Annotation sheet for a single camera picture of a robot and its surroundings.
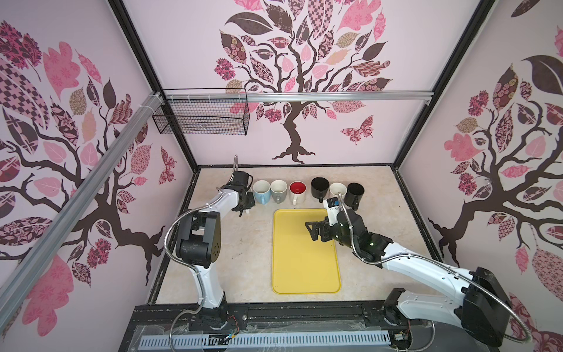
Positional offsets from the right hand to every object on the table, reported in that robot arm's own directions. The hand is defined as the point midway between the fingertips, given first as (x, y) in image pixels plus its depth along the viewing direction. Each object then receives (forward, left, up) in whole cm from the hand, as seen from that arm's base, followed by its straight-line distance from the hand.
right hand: (315, 218), depth 80 cm
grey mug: (+20, +14, -8) cm, 26 cm away
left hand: (+15, +29, -12) cm, 35 cm away
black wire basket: (+45, +46, +18) cm, 67 cm away
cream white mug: (+22, +6, -13) cm, 26 cm away
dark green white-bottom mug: (+21, -5, -8) cm, 23 cm away
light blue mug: (+19, +22, -8) cm, 30 cm away
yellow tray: (-11, +6, -16) cm, 21 cm away
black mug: (+18, -20, -9) cm, 29 cm away
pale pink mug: (+22, -13, -10) cm, 27 cm away
